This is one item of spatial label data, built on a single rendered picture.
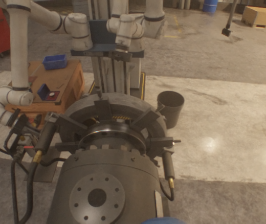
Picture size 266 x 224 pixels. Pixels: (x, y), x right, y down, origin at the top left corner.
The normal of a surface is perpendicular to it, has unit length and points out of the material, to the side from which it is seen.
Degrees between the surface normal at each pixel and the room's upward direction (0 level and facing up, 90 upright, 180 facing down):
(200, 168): 0
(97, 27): 90
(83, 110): 90
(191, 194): 0
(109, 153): 5
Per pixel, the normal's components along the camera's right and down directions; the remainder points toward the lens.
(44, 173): 0.00, -0.73
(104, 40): -0.09, 0.68
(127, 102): 0.25, -0.22
